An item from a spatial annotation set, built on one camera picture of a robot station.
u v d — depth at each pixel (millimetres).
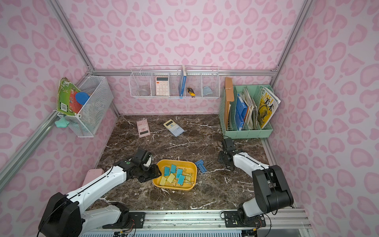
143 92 960
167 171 888
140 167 652
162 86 935
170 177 858
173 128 1101
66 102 705
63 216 394
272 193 434
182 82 861
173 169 900
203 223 731
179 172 866
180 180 836
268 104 980
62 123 628
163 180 841
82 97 755
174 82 994
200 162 924
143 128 1099
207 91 1007
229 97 827
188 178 853
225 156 679
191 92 935
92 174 866
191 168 881
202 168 889
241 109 962
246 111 952
